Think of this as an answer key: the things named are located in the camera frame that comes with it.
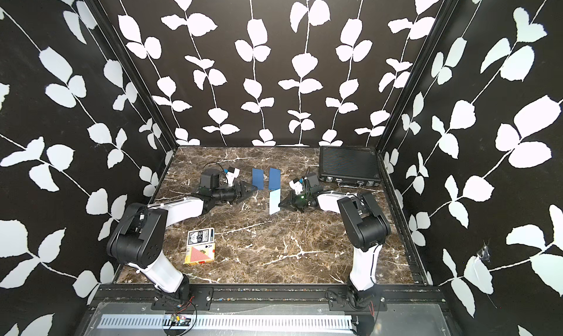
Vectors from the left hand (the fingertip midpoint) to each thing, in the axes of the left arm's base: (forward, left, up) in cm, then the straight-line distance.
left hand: (256, 188), depth 88 cm
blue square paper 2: (+12, -7, -13) cm, 19 cm away
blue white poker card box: (-15, +23, -11) cm, 30 cm away
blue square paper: (+14, +1, -13) cm, 19 cm away
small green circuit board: (-43, +24, -13) cm, 51 cm away
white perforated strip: (-44, +8, -13) cm, 46 cm away
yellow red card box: (-22, +22, -12) cm, 33 cm away
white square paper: (+1, -8, -12) cm, 14 cm away
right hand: (-3, -9, -7) cm, 11 cm away
